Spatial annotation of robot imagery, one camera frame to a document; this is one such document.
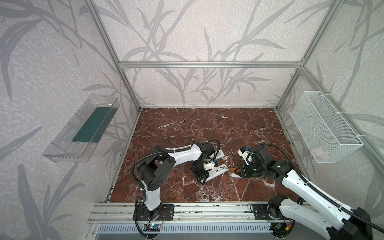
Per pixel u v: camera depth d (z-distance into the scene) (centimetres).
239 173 72
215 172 85
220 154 93
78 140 63
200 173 76
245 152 72
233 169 78
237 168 74
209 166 79
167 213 74
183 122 112
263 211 73
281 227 74
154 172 47
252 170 66
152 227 72
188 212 75
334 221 41
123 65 94
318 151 73
